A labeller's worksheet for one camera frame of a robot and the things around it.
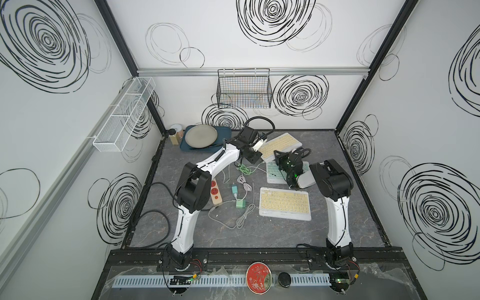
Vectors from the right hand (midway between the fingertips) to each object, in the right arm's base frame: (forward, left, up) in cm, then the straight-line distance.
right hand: (273, 150), depth 101 cm
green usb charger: (-29, +17, -5) cm, 34 cm away
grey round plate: (+14, +44, -5) cm, 46 cm away
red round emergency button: (-58, +9, -3) cm, 58 cm away
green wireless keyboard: (-12, -1, -7) cm, 14 cm away
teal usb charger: (-22, +20, -4) cm, 30 cm away
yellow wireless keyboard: (+7, -7, -2) cm, 10 cm away
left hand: (-6, +10, +4) cm, 12 cm away
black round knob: (-58, +1, +3) cm, 58 cm away
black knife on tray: (+5, +49, -6) cm, 49 cm away
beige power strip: (-24, +30, -5) cm, 38 cm away
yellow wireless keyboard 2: (-28, -5, -7) cm, 29 cm away
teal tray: (+17, +30, -4) cm, 34 cm away
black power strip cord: (-34, +55, -4) cm, 65 cm away
